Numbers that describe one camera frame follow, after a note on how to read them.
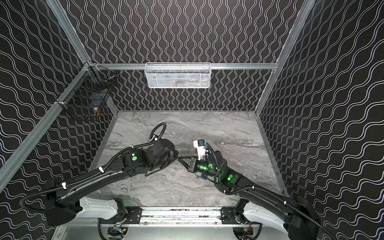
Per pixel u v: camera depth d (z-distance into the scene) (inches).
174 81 37.3
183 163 26.7
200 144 25.6
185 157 26.2
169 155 20.9
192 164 24.5
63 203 15.5
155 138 20.3
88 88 37.6
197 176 34.6
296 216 16.0
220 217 29.7
